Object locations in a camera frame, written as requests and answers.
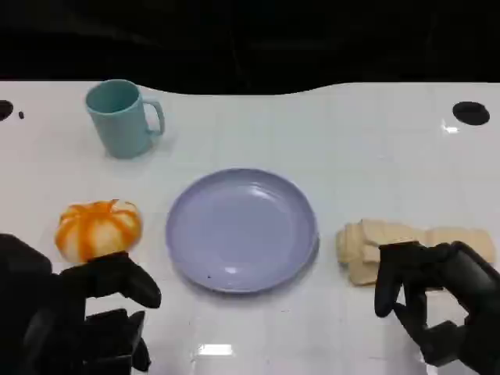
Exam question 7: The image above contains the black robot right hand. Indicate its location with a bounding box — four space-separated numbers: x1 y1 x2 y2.
373 240 500 375

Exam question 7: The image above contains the pale green mug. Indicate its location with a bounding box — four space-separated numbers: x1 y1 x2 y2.
84 79 166 160

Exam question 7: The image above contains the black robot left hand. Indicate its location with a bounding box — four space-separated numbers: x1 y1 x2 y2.
0 233 163 375

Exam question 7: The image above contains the beige towel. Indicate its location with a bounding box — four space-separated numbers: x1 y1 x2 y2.
335 218 496 288

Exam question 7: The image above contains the lilac plate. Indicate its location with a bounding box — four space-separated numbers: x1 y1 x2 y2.
165 167 320 294

